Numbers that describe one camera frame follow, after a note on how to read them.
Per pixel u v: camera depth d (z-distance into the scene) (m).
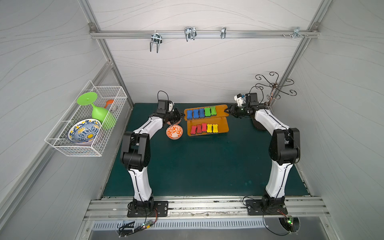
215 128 1.01
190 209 0.75
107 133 0.63
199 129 1.01
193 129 1.01
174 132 1.01
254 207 0.73
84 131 0.62
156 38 0.78
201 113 0.93
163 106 0.77
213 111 0.93
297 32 0.76
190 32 0.76
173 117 0.85
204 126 1.02
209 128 1.01
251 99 0.78
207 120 1.05
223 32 0.80
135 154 0.52
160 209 0.73
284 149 0.54
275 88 0.88
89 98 0.58
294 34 0.78
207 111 0.93
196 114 0.93
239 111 0.85
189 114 0.95
